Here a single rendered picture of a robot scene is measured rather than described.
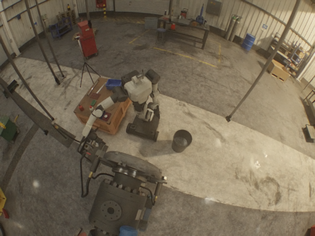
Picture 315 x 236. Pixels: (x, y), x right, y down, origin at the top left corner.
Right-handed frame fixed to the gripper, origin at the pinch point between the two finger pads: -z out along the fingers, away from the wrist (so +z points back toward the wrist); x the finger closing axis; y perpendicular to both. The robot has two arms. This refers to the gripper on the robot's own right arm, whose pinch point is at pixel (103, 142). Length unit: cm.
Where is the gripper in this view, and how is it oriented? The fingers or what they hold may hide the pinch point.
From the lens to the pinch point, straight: 153.4
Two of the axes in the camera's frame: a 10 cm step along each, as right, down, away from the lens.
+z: -6.9, -5.6, -4.7
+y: 4.3, -8.3, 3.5
